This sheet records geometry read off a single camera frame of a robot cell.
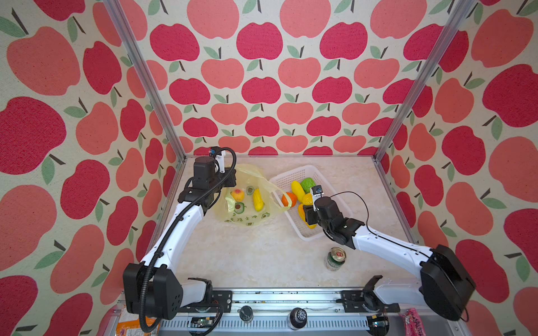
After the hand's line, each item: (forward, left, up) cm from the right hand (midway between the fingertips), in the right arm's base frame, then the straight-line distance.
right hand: (314, 204), depth 86 cm
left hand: (+4, +31, +14) cm, 34 cm away
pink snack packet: (-36, -34, -13) cm, 51 cm away
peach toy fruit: (+7, +35, -7) cm, 36 cm away
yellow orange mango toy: (-6, +5, +3) cm, 9 cm away
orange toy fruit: (+7, +9, -7) cm, 14 cm away
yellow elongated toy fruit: (+12, +6, -7) cm, 15 cm away
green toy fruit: (+16, +2, -7) cm, 17 cm away
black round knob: (-40, +7, +1) cm, 41 cm away
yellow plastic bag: (+7, +28, -11) cm, 31 cm away
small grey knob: (-40, +22, -3) cm, 46 cm away
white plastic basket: (+16, +13, -6) cm, 22 cm away
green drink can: (-20, -8, -4) cm, 22 cm away
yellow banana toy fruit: (+5, +25, -9) cm, 27 cm away
